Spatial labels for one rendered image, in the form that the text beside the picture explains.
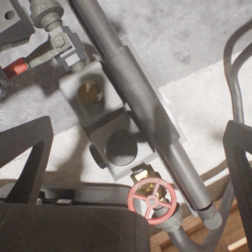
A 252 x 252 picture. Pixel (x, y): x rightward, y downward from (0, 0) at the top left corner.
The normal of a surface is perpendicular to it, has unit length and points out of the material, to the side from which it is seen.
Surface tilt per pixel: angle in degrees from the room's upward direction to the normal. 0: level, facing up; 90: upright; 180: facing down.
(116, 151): 0
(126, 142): 0
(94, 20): 15
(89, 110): 0
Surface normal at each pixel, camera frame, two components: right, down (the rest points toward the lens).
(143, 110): -0.40, 0.30
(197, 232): -0.51, -0.86
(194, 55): -0.03, 0.09
